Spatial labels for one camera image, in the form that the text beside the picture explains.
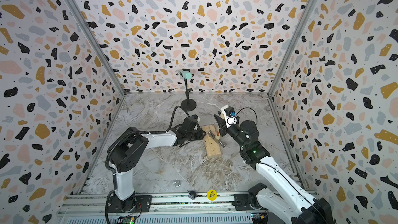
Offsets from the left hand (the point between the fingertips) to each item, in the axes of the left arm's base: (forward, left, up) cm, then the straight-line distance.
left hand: (209, 133), depth 94 cm
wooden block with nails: (-8, -2, -2) cm, 8 cm away
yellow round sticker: (-32, -1, -4) cm, 32 cm away
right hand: (-5, -5, +25) cm, 26 cm away
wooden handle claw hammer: (-6, -4, +8) cm, 11 cm away
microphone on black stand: (+28, +15, -5) cm, 32 cm away
